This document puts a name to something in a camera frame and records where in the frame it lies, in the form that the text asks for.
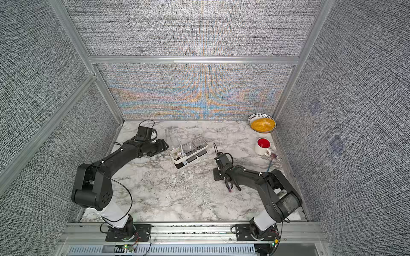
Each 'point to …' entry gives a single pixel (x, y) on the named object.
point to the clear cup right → (199, 143)
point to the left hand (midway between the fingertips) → (167, 145)
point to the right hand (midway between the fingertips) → (216, 168)
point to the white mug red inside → (262, 146)
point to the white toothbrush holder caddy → (189, 159)
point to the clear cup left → (189, 148)
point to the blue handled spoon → (273, 156)
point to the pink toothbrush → (175, 149)
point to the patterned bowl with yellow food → (262, 122)
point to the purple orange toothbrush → (229, 190)
